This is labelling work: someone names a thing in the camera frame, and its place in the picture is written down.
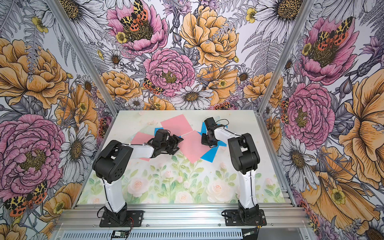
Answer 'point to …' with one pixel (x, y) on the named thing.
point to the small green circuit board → (120, 233)
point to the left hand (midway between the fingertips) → (182, 145)
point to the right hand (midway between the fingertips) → (204, 145)
